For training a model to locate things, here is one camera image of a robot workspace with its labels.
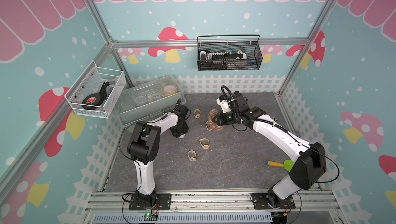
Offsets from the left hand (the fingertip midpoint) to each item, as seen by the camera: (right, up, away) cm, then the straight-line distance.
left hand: (183, 134), depth 97 cm
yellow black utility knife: (+62, +9, +8) cm, 63 cm away
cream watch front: (+6, -11, -8) cm, 15 cm away
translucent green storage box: (-22, +21, -5) cm, 31 cm away
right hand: (+18, +11, -17) cm, 27 cm away
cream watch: (+8, +13, +12) cm, 20 cm away
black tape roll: (-37, +21, -27) cm, 51 cm away
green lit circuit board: (-12, -35, -24) cm, 44 cm away
